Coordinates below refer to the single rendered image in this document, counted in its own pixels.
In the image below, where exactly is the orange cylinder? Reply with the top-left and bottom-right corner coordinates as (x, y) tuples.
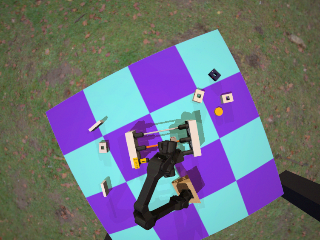
(214, 107), (223, 115)

